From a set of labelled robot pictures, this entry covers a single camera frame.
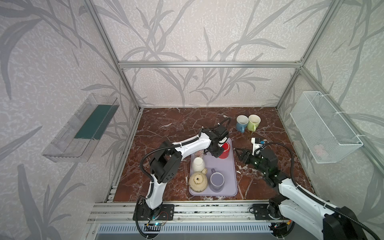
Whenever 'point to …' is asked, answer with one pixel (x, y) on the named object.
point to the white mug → (198, 164)
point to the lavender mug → (217, 179)
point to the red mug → (226, 147)
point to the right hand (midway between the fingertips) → (238, 145)
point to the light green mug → (253, 121)
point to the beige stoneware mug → (198, 181)
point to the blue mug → (242, 122)
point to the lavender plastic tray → (226, 166)
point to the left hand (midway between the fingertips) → (219, 148)
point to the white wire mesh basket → (326, 137)
